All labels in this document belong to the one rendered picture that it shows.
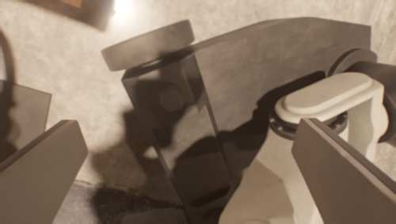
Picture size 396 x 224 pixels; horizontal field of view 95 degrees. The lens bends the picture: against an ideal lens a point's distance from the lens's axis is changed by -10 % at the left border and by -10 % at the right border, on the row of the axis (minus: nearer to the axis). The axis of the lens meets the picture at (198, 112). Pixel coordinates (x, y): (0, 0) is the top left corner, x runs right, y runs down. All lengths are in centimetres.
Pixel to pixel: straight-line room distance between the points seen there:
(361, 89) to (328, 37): 18
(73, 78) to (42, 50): 10
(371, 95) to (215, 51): 30
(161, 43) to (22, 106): 43
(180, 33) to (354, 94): 33
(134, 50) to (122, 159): 40
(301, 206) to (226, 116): 26
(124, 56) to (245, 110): 29
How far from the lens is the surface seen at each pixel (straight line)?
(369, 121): 48
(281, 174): 33
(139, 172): 71
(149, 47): 37
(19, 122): 69
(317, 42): 56
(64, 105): 63
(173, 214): 85
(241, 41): 44
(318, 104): 39
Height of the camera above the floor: 57
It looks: 64 degrees down
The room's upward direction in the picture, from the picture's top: 145 degrees clockwise
